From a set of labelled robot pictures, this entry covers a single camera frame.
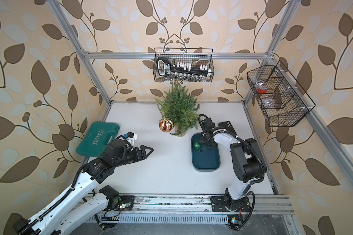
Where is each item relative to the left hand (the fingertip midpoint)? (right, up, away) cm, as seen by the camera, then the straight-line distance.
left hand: (148, 150), depth 74 cm
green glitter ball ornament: (+27, -1, +17) cm, 32 cm away
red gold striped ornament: (+10, +13, -4) cm, 16 cm away
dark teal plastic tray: (+31, -9, +12) cm, 35 cm away
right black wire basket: (+70, +25, +1) cm, 74 cm away
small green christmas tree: (+15, +23, 0) cm, 27 cm away
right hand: (+33, +1, +22) cm, 39 cm away
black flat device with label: (+50, +10, +29) cm, 59 cm away
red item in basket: (+62, +32, +7) cm, 70 cm away
